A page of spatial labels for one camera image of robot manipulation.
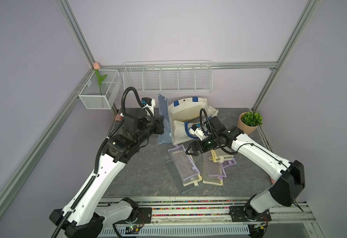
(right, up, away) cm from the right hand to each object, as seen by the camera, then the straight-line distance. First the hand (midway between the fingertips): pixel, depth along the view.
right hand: (191, 149), depth 77 cm
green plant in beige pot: (+39, +15, +20) cm, 46 cm away
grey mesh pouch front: (-5, -23, +6) cm, 24 cm away
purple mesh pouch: (-4, -10, +14) cm, 18 cm away
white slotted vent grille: (-40, -39, -6) cm, 56 cm away
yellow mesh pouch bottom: (+13, -15, +11) cm, 23 cm away
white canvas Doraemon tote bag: (-2, +20, +23) cm, 31 cm away
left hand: (-13, +16, -12) cm, 24 cm away
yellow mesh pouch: (+3, -18, +8) cm, 20 cm away
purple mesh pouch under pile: (+20, -11, +13) cm, 27 cm away
